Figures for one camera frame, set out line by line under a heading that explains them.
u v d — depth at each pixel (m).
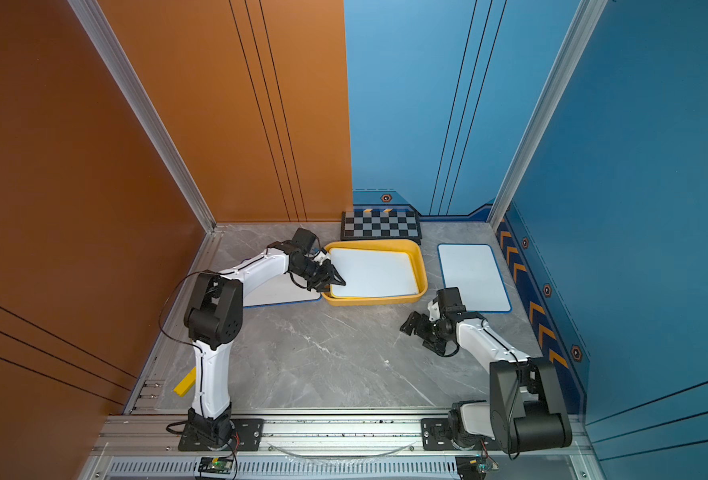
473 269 1.08
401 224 1.16
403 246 1.06
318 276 0.85
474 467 0.70
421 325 0.79
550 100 0.84
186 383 0.81
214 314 0.55
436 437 0.72
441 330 0.66
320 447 0.73
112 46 0.74
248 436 0.74
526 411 0.41
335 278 0.89
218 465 0.71
